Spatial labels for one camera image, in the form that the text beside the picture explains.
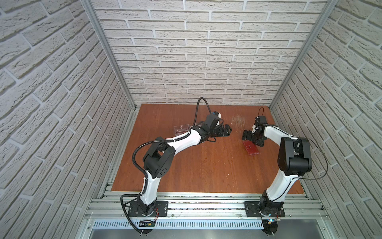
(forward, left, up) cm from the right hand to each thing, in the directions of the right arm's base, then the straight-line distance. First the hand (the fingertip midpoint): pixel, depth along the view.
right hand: (248, 138), depth 98 cm
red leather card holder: (-7, 0, -1) cm, 7 cm away
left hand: (0, +17, +13) cm, 21 cm away
